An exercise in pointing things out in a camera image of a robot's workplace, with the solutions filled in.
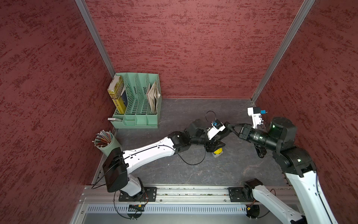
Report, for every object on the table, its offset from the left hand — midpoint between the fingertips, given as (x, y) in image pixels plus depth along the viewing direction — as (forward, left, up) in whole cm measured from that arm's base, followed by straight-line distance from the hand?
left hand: (219, 142), depth 68 cm
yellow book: (+38, +65, 0) cm, 75 cm away
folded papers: (+36, +39, -2) cm, 53 cm away
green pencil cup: (+7, +66, -13) cm, 67 cm away
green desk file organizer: (+50, +53, -24) cm, 76 cm away
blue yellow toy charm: (+1, -2, -14) cm, 14 cm away
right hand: (0, -1, +11) cm, 11 cm away
